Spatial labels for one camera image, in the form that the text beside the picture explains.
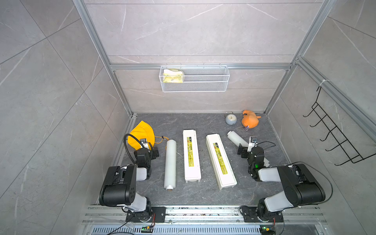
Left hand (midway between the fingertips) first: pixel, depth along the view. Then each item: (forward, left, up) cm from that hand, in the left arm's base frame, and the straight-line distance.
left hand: (147, 145), depth 94 cm
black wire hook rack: (-24, -95, +27) cm, 102 cm away
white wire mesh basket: (+39, -31, +23) cm, 55 cm away
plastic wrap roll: (+4, -61, -3) cm, 61 cm away
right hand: (-2, -66, 0) cm, 66 cm away
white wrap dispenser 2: (-21, -46, +2) cm, 51 cm away
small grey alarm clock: (+23, -60, -2) cm, 64 cm away
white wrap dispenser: (-15, -29, +2) cm, 32 cm away
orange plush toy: (+19, -74, +1) cm, 76 cm away
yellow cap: (+16, +8, -5) cm, 18 cm away
